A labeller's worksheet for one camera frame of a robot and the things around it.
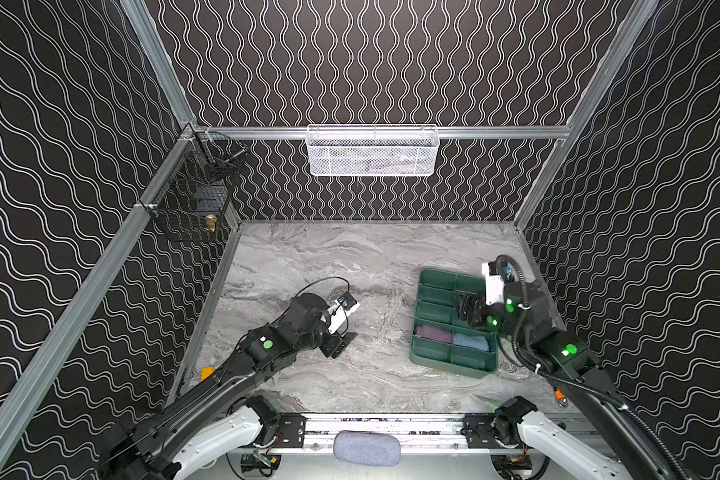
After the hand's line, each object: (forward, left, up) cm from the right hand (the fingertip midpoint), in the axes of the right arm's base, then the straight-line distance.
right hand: (466, 293), depth 72 cm
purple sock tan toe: (-1, +5, -20) cm, 20 cm away
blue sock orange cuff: (-4, -6, -20) cm, 21 cm away
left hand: (-6, +28, -5) cm, 29 cm away
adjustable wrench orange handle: (-24, -10, +6) cm, 27 cm away
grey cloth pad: (-30, +24, -21) cm, 43 cm away
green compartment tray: (+7, +4, -19) cm, 20 cm away
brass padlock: (+19, +67, +6) cm, 70 cm away
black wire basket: (+31, +79, +3) cm, 85 cm away
